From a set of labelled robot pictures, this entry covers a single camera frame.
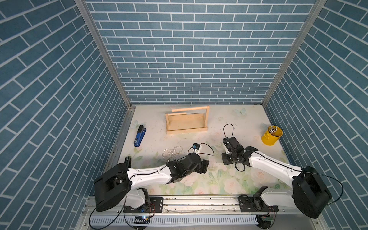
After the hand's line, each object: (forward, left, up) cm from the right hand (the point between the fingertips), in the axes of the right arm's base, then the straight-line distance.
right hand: (225, 159), depth 87 cm
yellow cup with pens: (+15, -29, +6) cm, 33 cm away
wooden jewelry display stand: (+30, +26, -4) cm, 40 cm away
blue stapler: (+16, +58, 0) cm, 60 cm away
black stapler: (-6, +59, 0) cm, 60 cm away
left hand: (-6, +11, +6) cm, 14 cm away
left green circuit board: (-34, +43, -6) cm, 55 cm away
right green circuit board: (-28, -20, -4) cm, 35 cm away
